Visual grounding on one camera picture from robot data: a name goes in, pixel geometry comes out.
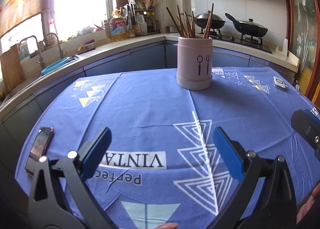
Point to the metal spice rack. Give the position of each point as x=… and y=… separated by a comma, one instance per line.
x=150, y=19

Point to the black smartphone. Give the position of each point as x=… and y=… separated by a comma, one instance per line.
x=39, y=148

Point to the wooden cutting board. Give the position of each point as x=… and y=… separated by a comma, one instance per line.
x=12, y=71

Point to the pink ceramic utensil holder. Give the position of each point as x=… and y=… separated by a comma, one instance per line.
x=194, y=62

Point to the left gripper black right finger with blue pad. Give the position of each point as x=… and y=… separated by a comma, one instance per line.
x=276, y=205

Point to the light brown chopstick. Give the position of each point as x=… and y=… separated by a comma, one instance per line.
x=209, y=21

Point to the dark brown chopstick far left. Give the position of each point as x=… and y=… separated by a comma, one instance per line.
x=174, y=22

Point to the brown chopstick tall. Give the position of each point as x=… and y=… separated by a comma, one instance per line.
x=183, y=31

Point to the brown chopstick middle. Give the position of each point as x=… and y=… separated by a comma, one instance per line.
x=190, y=25

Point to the blue patterned tablecloth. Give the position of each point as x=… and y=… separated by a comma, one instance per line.
x=162, y=164

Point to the teal plastic basin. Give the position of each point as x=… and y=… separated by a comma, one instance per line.
x=56, y=65

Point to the black wok with lid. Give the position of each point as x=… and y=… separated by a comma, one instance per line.
x=248, y=27

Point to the white plastic jug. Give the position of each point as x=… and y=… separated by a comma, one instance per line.
x=143, y=25

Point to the black gas stove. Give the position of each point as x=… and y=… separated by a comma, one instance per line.
x=250, y=41

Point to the glass painted door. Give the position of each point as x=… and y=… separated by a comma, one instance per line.
x=303, y=36

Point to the small red bowl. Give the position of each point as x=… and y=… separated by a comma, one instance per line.
x=90, y=44

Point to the white small remote device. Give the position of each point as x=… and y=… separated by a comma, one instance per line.
x=279, y=83

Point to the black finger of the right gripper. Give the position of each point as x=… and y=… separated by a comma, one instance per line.
x=307, y=126

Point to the cooking oil bottle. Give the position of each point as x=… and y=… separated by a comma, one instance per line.
x=117, y=26

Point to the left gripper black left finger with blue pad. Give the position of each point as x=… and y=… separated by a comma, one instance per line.
x=48, y=207

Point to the person's right hand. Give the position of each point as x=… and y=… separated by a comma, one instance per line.
x=306, y=207

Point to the wok with steel lid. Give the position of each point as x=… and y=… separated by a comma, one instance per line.
x=216, y=23

